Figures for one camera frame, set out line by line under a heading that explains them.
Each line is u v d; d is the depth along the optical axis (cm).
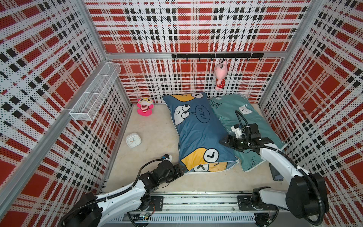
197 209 73
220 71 91
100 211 43
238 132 78
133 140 93
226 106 108
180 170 74
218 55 90
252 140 66
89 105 93
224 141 80
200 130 87
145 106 113
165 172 63
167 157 78
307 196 40
